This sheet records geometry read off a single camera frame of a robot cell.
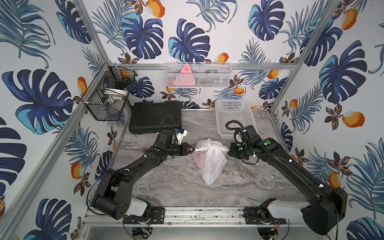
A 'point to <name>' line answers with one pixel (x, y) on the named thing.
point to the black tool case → (145, 117)
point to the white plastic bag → (210, 157)
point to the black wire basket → (106, 95)
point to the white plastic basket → (238, 110)
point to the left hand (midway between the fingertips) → (194, 147)
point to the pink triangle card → (185, 77)
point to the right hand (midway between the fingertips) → (228, 151)
